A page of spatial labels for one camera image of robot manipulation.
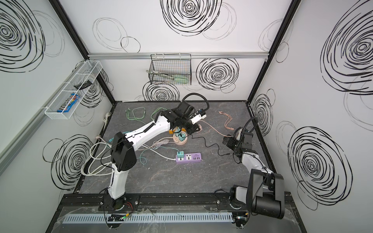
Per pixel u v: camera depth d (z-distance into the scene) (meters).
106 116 1.12
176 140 0.95
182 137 0.90
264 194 0.42
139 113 1.13
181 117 0.66
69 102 0.72
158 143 0.94
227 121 1.07
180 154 0.83
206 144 0.95
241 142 0.70
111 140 0.95
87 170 0.84
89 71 0.91
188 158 0.87
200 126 0.81
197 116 0.75
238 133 0.82
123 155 0.49
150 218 0.77
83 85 0.76
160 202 0.75
